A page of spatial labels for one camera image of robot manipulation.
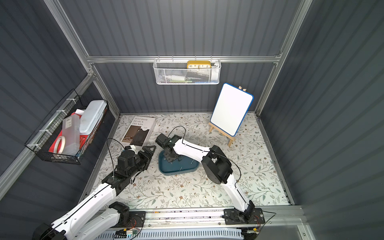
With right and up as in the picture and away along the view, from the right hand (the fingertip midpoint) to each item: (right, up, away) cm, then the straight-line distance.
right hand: (175, 154), depth 93 cm
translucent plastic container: (-45, +15, -25) cm, 53 cm away
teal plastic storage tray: (+1, -6, -8) cm, 10 cm away
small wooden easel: (+34, +11, +4) cm, 36 cm away
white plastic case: (-41, +23, -18) cm, 50 cm away
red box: (-41, +12, -23) cm, 48 cm away
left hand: (-9, +4, -13) cm, 17 cm away
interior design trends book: (-27, +14, +12) cm, 33 cm away
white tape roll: (-50, +9, -27) cm, 58 cm away
